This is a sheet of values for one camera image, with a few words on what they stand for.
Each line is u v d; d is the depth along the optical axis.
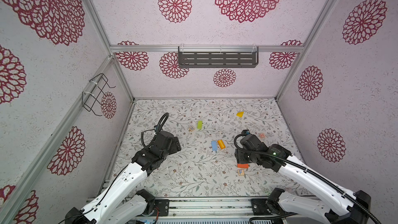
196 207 0.75
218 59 0.92
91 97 0.75
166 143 0.58
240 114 1.12
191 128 1.03
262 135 0.99
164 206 0.73
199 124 1.06
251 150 0.58
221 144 0.95
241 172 0.84
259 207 0.76
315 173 0.44
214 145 0.95
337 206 0.40
